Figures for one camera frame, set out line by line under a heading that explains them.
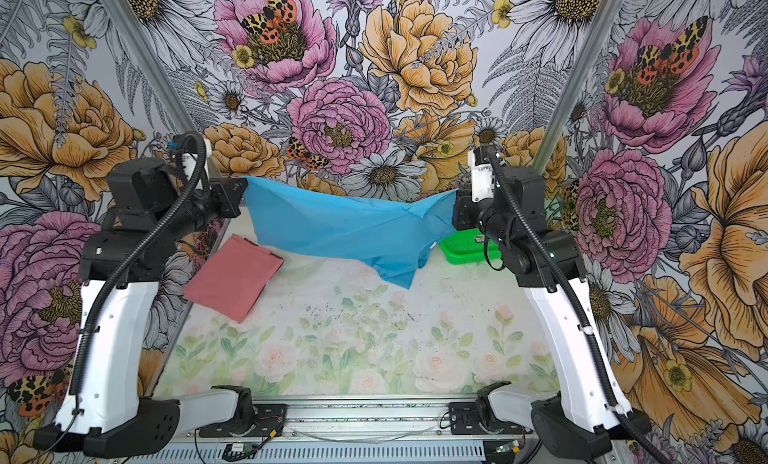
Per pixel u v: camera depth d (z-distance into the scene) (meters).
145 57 0.80
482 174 0.51
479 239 1.12
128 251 0.38
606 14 0.74
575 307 0.36
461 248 0.99
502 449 0.72
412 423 0.76
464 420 0.74
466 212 0.53
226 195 0.51
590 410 0.35
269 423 0.75
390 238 0.93
